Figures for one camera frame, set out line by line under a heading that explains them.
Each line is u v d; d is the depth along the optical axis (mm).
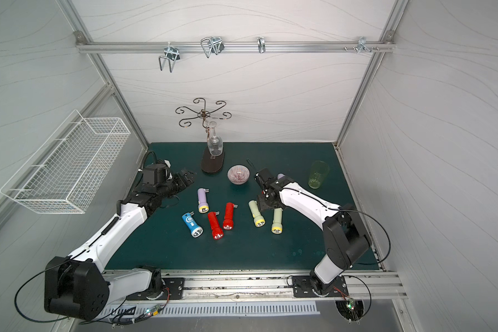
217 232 855
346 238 446
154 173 618
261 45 781
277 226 858
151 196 606
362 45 765
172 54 783
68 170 696
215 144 926
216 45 759
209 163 1129
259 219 881
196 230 840
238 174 1045
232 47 779
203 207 920
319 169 934
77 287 390
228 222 868
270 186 632
